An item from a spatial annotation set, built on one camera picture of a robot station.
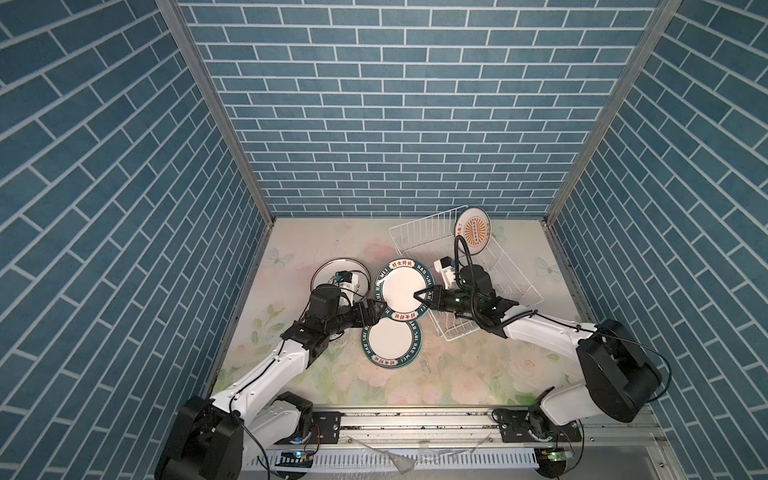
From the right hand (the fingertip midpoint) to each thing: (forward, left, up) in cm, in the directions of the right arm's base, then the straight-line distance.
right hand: (412, 293), depth 82 cm
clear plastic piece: (-37, 0, -16) cm, 40 cm away
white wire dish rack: (+32, -5, -12) cm, 35 cm away
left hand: (-3, +10, -2) cm, 10 cm away
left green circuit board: (-38, +26, -18) cm, 50 cm away
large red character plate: (+12, +29, -10) cm, 33 cm away
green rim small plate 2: (-9, +5, -13) cm, 17 cm away
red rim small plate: (+33, -21, -5) cm, 39 cm away
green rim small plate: (+3, +5, -1) cm, 6 cm away
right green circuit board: (-33, -37, -17) cm, 52 cm away
